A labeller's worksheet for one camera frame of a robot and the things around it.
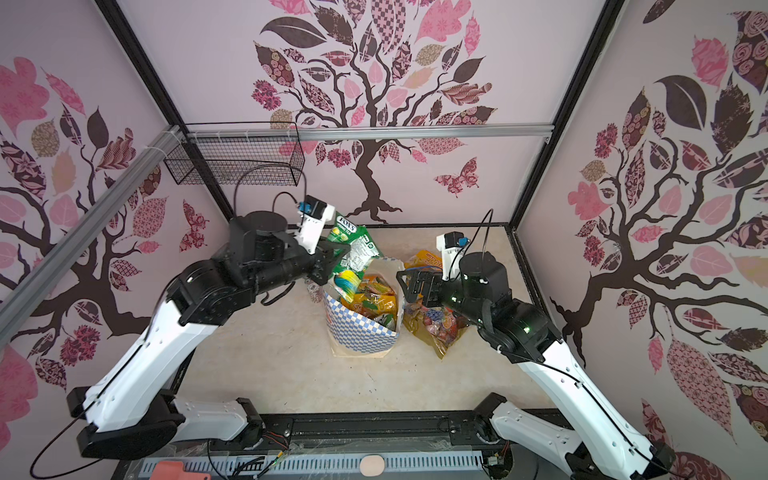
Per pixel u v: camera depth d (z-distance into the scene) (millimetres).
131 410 380
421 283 518
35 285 520
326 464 697
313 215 462
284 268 449
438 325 854
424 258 1017
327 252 488
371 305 912
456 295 504
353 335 742
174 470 670
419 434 742
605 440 371
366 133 923
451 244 534
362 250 561
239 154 948
